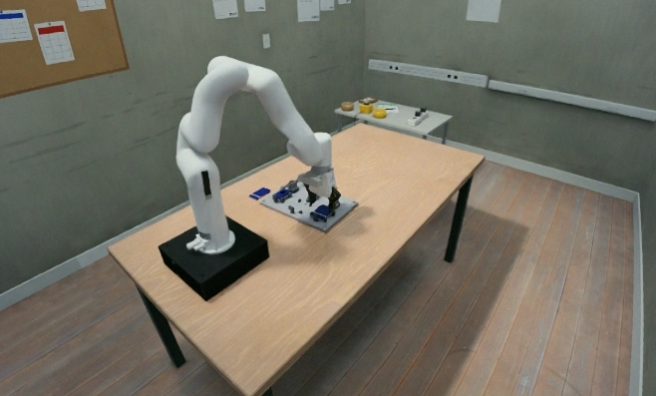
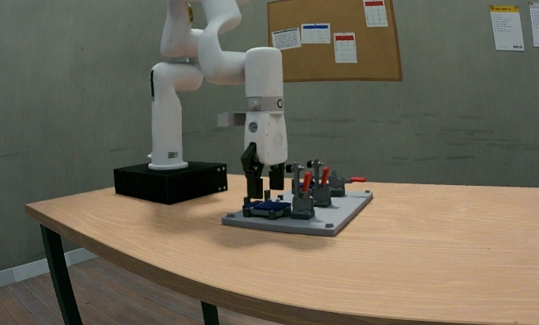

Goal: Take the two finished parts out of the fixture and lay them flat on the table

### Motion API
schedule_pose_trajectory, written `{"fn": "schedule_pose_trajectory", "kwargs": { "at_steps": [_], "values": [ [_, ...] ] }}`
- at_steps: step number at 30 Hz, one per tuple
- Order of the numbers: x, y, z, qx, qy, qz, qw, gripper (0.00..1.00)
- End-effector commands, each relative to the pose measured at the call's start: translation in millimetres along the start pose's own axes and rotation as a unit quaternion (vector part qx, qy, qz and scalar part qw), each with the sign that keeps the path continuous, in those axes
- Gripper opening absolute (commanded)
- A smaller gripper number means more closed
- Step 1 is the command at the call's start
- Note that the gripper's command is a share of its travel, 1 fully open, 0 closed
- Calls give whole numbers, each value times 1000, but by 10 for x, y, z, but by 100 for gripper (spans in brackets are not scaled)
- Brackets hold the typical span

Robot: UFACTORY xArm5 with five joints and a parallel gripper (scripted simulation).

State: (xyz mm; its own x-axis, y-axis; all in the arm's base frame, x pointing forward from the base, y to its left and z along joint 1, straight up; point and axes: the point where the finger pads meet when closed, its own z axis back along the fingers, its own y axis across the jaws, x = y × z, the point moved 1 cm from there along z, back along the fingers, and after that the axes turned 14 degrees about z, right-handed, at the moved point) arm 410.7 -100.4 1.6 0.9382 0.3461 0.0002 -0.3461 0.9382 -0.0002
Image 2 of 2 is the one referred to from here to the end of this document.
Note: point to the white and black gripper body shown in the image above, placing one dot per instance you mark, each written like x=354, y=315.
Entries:
x=270, y=136

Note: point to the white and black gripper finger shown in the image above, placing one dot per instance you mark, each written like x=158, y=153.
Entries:
x=254, y=182
x=276, y=177

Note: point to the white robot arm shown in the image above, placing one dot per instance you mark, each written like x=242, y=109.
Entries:
x=260, y=69

